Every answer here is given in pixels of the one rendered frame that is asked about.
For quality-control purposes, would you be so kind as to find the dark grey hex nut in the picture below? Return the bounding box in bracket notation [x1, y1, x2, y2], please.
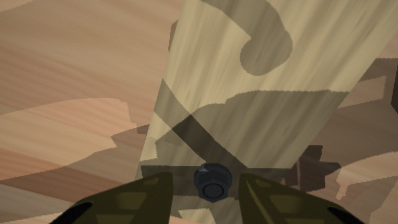
[194, 163, 232, 203]

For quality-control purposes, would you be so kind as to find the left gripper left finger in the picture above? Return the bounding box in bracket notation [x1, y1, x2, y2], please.
[70, 172, 174, 224]

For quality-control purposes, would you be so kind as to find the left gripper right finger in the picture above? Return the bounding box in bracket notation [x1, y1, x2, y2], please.
[238, 173, 351, 224]

